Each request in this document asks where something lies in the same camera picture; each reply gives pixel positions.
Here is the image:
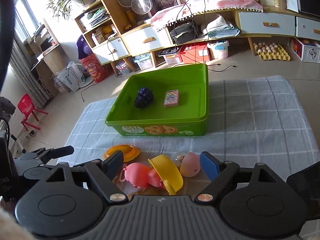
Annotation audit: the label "pink rubber pig toy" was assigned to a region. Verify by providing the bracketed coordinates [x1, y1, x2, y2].
[123, 163, 163, 188]

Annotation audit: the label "yellow toy pot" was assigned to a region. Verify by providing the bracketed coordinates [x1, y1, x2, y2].
[148, 155, 183, 196]

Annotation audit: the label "purple toy grapes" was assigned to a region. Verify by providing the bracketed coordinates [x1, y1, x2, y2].
[135, 87, 154, 108]

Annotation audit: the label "pink card box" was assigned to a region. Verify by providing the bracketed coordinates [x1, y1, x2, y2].
[163, 90, 179, 108]

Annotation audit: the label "orange yellow toy plate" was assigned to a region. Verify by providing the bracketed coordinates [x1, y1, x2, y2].
[103, 145, 140, 163]

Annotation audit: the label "pink capsule egg toy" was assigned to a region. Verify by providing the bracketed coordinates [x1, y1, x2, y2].
[172, 151, 201, 178]

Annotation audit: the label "red child chair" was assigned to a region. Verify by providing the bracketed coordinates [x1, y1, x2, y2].
[17, 94, 48, 131]

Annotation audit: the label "grey checked tablecloth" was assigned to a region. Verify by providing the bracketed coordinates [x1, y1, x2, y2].
[63, 76, 319, 179]

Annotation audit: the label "green cookie tin box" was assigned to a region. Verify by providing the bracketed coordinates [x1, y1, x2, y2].
[105, 63, 209, 137]

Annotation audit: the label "red cartoon bin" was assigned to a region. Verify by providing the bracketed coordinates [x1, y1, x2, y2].
[80, 54, 111, 83]

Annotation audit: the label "red storage box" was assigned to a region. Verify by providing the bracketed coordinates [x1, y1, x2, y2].
[179, 42, 212, 64]

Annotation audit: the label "yellow egg tray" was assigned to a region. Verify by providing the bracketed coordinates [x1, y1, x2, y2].
[253, 42, 291, 61]

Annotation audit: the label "wooden tv cabinet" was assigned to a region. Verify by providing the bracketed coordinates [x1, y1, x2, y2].
[75, 0, 319, 65]

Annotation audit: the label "pink lace cloth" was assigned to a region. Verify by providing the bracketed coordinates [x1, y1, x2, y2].
[150, 0, 264, 30]

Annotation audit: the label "white desk fan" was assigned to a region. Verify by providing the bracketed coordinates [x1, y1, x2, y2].
[131, 0, 153, 15]

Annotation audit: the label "black phone on mount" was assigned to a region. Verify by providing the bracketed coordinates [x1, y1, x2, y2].
[286, 162, 320, 220]

